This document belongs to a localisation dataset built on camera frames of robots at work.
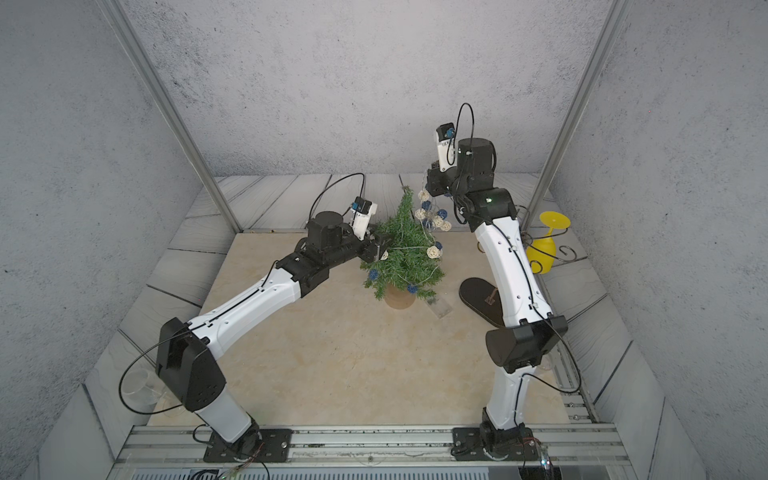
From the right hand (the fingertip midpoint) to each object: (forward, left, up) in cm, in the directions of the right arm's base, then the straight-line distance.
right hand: (434, 161), depth 73 cm
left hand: (-11, +11, -13) cm, 20 cm away
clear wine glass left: (-44, +67, -28) cm, 85 cm away
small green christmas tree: (-16, +5, -18) cm, 25 cm away
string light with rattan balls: (-6, 0, -13) cm, 14 cm away
